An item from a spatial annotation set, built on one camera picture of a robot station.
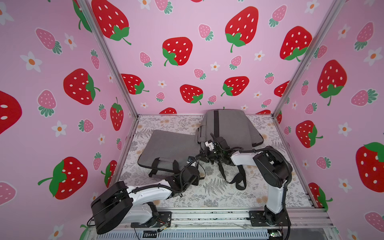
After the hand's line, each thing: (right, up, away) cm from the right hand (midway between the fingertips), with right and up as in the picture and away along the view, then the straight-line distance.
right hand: (194, 158), depth 88 cm
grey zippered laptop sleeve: (-18, +3, +10) cm, 21 cm away
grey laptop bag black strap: (+29, +21, +16) cm, 39 cm away
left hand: (+3, -7, -2) cm, 8 cm away
